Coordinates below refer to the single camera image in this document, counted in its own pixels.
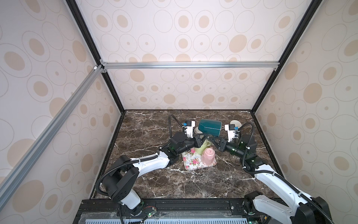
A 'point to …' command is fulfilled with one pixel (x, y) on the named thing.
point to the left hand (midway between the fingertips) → (213, 137)
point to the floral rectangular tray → (192, 160)
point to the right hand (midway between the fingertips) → (215, 138)
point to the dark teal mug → (209, 127)
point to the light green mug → (199, 150)
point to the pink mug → (207, 157)
